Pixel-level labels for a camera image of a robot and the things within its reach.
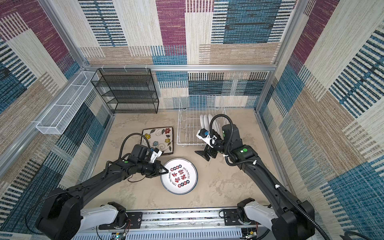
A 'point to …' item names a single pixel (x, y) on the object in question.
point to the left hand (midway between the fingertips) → (168, 171)
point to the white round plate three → (206, 122)
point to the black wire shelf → (127, 90)
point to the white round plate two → (202, 122)
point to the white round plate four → (209, 117)
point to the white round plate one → (182, 177)
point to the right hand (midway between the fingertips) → (203, 143)
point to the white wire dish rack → (194, 112)
